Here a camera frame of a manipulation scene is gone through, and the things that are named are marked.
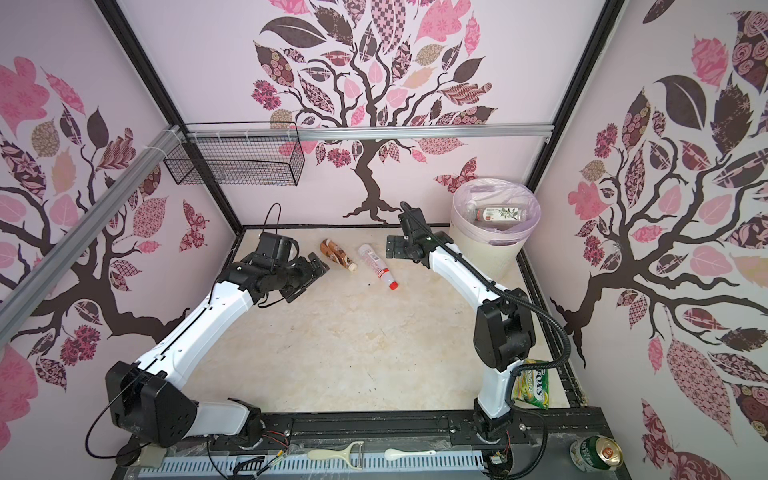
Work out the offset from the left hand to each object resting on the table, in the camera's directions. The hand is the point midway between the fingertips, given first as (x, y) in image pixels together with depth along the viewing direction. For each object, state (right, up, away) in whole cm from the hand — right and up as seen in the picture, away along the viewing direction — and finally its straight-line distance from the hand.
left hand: (320, 280), depth 80 cm
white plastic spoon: (+20, -42, -8) cm, 47 cm away
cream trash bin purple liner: (+50, +9, +3) cm, 51 cm away
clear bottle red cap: (+15, +3, +23) cm, 28 cm away
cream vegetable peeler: (+8, -41, -10) cm, 43 cm away
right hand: (+23, +10, +10) cm, 28 cm away
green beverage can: (+63, -35, -18) cm, 75 cm away
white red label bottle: (+54, +19, +11) cm, 58 cm away
